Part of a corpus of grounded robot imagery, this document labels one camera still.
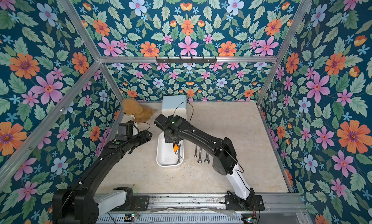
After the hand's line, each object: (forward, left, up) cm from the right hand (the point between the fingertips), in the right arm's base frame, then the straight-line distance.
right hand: (172, 137), depth 83 cm
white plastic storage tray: (-5, +6, -14) cm, 16 cm away
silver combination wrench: (-6, -3, -13) cm, 15 cm away
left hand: (+2, +14, 0) cm, 14 cm away
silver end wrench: (-7, -16, -14) cm, 22 cm away
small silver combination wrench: (-3, -14, -14) cm, 20 cm away
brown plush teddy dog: (+19, +29, +4) cm, 35 cm away
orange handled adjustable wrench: (-6, -3, -1) cm, 7 cm away
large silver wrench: (-6, -21, -15) cm, 27 cm away
